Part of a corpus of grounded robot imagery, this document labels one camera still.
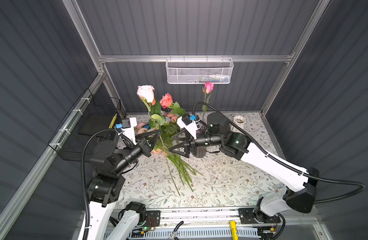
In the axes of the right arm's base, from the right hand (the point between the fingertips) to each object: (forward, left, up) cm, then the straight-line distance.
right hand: (172, 145), depth 57 cm
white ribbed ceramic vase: (+29, -36, -19) cm, 50 cm away
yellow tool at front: (-22, -27, -37) cm, 51 cm away
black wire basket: (+26, +47, -8) cm, 54 cm away
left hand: (+3, +4, +5) cm, 7 cm away
